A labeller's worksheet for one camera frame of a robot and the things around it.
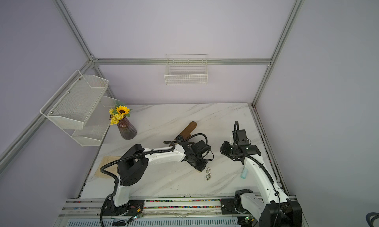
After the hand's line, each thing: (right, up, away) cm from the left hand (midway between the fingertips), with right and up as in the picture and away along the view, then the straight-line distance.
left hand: (202, 168), depth 85 cm
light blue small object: (+24, -2, -1) cm, 24 cm away
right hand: (+12, +10, -2) cm, 16 cm away
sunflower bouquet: (-48, +33, 0) cm, 58 cm away
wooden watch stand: (-9, +20, +10) cm, 24 cm away
